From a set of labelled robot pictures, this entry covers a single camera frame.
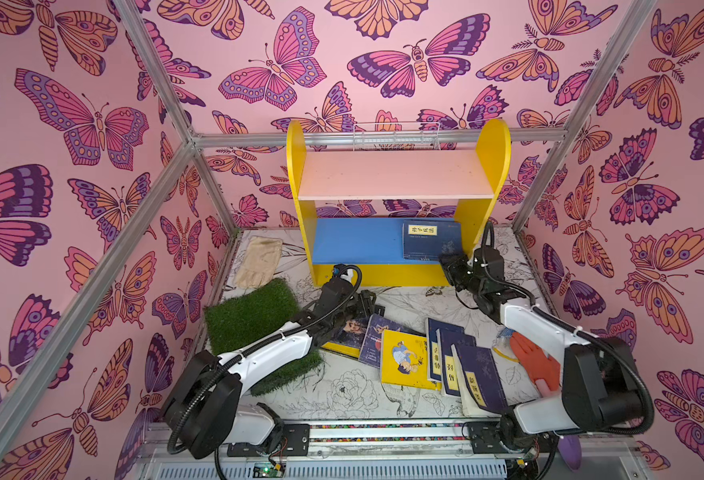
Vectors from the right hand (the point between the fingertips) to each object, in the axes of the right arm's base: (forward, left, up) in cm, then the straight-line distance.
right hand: (438, 253), depth 87 cm
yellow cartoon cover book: (-26, +11, -16) cm, 32 cm away
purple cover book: (-22, +20, -14) cm, 33 cm away
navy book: (-24, +3, -16) cm, 29 cm away
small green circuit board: (-50, +46, -22) cm, 72 cm away
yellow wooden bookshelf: (+7, +19, -4) cm, 20 cm away
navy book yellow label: (+8, +2, -3) cm, 9 cm away
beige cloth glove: (+11, +61, -19) cm, 65 cm away
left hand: (-11, +20, -4) cm, 23 cm away
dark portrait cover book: (-17, +26, -15) cm, 35 cm away
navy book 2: (-27, -1, -16) cm, 31 cm away
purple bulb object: (-46, -27, -18) cm, 56 cm away
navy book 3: (-31, -9, -17) cm, 36 cm away
